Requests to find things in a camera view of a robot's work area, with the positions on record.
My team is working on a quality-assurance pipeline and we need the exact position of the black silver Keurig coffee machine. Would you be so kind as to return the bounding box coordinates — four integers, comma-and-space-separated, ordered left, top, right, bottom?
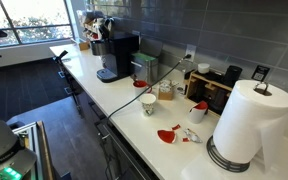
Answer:
90, 33, 140, 84

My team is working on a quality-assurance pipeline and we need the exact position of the wooden counter organizer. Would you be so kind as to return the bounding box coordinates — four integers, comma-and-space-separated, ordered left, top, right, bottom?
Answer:
184, 69, 234, 116

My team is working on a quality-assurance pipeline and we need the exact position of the dark wooden counter cabinet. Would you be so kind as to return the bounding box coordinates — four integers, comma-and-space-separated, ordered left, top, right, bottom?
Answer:
55, 56, 160, 180

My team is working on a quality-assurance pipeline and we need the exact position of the white cup with red inside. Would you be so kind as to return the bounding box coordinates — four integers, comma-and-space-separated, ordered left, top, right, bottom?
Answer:
132, 79, 154, 98

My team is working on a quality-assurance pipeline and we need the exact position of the patterned paper cup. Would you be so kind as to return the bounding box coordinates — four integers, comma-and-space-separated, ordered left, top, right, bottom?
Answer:
139, 93, 158, 117

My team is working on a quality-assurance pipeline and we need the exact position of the cardboard box of packets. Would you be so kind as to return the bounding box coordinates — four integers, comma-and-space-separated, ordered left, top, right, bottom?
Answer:
157, 79, 177, 101

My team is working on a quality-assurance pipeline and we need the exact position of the stainless steel countertop bin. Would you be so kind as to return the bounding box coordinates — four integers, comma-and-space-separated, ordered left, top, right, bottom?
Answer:
129, 36, 164, 85

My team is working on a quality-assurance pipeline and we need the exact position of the loose red lid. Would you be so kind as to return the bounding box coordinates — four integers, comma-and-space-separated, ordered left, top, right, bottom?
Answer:
157, 129, 178, 145

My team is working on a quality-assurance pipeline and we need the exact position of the white cup with red lid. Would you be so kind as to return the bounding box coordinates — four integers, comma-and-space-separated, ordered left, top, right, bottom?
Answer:
187, 100, 209, 125

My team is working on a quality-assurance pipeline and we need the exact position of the small white bowl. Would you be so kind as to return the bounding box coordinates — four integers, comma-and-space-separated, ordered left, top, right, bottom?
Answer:
197, 62, 211, 75

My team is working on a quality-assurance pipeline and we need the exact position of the crumpled silver wrapper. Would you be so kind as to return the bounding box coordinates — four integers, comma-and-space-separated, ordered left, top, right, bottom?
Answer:
183, 128, 204, 145

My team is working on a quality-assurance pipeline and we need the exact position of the small cardboard box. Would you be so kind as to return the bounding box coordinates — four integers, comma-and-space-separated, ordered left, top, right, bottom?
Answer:
78, 39, 91, 52

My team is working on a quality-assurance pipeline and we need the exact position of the black canister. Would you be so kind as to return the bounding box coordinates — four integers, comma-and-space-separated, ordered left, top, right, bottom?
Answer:
223, 65, 244, 89

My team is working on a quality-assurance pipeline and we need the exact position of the white paper towel roll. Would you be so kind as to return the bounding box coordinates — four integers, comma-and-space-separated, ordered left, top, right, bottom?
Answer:
212, 79, 288, 172

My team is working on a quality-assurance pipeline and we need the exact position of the black QR code sign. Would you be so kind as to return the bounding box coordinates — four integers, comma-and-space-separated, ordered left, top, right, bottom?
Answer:
251, 64, 271, 83

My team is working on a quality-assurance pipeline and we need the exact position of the large window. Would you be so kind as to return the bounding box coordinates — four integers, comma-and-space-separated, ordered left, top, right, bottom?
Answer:
0, 0, 76, 46

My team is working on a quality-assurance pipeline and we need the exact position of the long power cable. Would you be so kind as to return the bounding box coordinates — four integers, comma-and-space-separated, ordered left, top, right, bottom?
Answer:
98, 53, 193, 180

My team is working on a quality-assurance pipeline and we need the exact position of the white wall outlet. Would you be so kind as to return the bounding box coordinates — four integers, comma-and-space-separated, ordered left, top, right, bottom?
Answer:
185, 44, 198, 63

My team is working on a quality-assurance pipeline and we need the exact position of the wire coffee pod carousel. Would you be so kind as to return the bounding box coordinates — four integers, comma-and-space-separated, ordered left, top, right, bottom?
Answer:
82, 11, 107, 43

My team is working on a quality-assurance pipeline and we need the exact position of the black wire towel holder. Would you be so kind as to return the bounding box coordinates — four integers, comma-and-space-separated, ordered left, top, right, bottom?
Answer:
206, 81, 270, 174

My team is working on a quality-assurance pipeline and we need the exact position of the aluminium robot cart frame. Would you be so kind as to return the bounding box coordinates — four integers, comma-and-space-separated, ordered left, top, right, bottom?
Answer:
12, 120, 57, 180

